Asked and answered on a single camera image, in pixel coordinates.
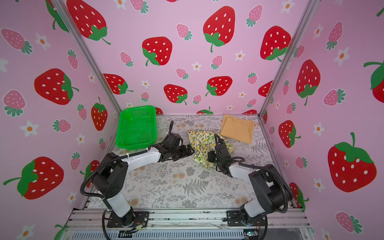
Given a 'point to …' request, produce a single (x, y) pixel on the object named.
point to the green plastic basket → (137, 127)
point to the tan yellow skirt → (241, 130)
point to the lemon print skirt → (202, 142)
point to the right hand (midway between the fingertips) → (206, 154)
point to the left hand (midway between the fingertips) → (191, 153)
